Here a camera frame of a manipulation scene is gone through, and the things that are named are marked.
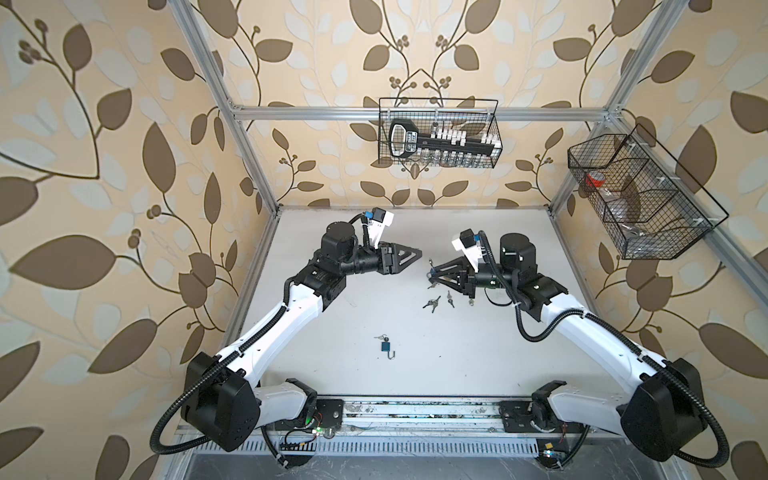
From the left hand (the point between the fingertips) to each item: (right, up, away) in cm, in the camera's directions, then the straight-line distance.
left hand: (418, 253), depth 67 cm
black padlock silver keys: (+7, -18, +28) cm, 34 cm away
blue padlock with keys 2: (-8, -28, +19) cm, 35 cm away
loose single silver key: (+19, -17, +28) cm, 38 cm away
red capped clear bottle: (+55, +21, +21) cm, 63 cm away
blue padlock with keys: (+3, -5, +2) cm, 7 cm away
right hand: (+5, -6, +4) cm, 8 cm away
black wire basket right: (+59, +13, +9) cm, 61 cm away
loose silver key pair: (+13, -17, +28) cm, 36 cm away
